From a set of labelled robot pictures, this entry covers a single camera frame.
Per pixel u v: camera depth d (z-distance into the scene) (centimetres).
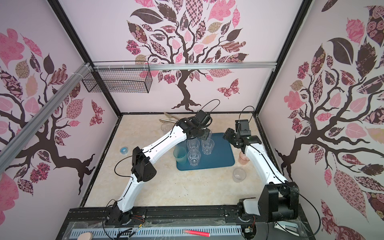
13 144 51
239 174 88
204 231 70
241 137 62
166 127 107
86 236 68
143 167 63
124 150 98
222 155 90
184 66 93
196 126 63
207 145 97
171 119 116
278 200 40
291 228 69
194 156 90
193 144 97
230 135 76
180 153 89
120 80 122
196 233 69
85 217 75
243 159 92
